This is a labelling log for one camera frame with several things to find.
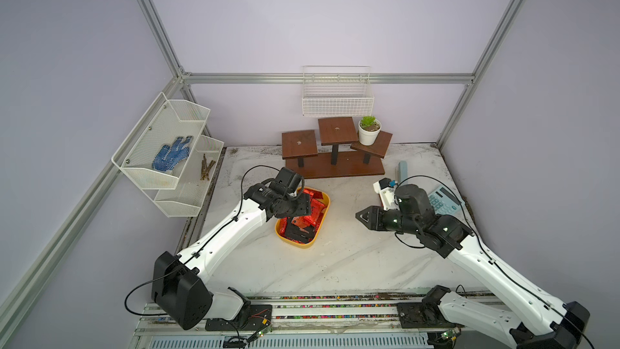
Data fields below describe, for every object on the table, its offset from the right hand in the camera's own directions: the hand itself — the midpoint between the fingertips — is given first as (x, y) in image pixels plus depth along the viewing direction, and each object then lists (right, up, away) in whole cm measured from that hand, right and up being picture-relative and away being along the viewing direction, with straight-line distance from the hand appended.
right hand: (361, 219), depth 72 cm
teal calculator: (+40, +1, +26) cm, 48 cm away
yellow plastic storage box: (-16, -12, +12) cm, 23 cm away
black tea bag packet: (-19, -8, +14) cm, 24 cm away
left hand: (-19, +2, +7) cm, 21 cm away
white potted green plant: (+7, +32, +23) cm, 40 cm away
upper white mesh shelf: (-66, +20, +3) cm, 68 cm away
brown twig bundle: (-58, +16, +22) cm, 64 cm away
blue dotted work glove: (-61, +20, +4) cm, 65 cm away
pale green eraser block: (+24, +15, +33) cm, 43 cm away
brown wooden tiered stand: (+1, +21, +38) cm, 43 cm away
